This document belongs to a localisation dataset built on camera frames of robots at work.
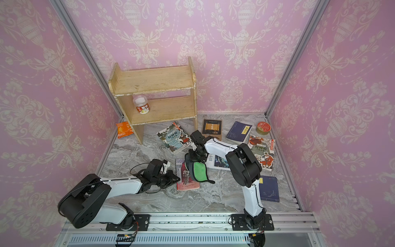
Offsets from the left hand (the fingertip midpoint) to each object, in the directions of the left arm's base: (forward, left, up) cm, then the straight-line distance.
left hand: (181, 180), depth 86 cm
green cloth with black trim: (+5, -9, +3) cm, 11 cm away
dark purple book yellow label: (+36, -38, 0) cm, 52 cm away
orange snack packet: (+35, +43, +2) cm, 55 cm away
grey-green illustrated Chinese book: (+30, +7, -1) cm, 31 cm away
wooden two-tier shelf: (+58, +23, +14) cm, 64 cm away
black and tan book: (+40, -19, 0) cm, 44 cm away
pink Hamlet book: (0, -3, -2) cm, 3 cm away
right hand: (+12, -5, 0) cm, 13 cm away
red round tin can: (+38, -55, +2) cm, 67 cm away
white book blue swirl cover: (+13, -21, -1) cm, 24 cm away
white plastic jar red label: (+35, +24, +27) cm, 50 cm away
